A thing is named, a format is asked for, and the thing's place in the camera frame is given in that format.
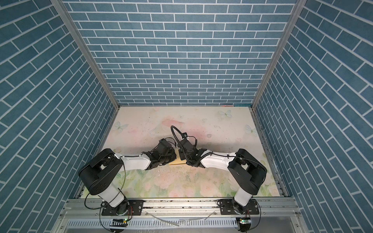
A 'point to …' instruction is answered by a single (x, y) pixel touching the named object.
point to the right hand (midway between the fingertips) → (182, 147)
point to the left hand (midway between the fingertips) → (178, 155)
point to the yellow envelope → (178, 161)
